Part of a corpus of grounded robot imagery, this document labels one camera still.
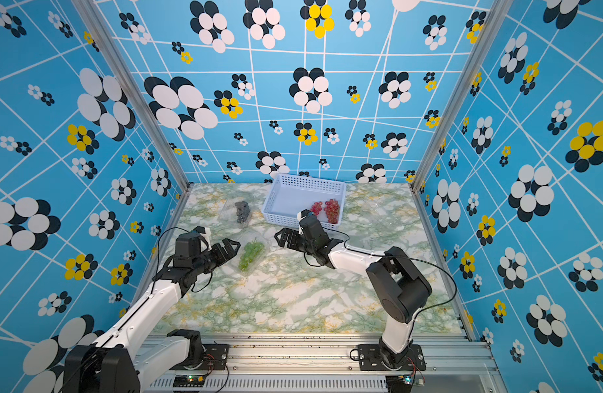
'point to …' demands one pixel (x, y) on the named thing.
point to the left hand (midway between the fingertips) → (234, 247)
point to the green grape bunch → (252, 250)
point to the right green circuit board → (399, 383)
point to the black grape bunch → (242, 211)
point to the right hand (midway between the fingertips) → (287, 236)
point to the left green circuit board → (188, 381)
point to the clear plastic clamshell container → (228, 216)
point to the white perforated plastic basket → (291, 194)
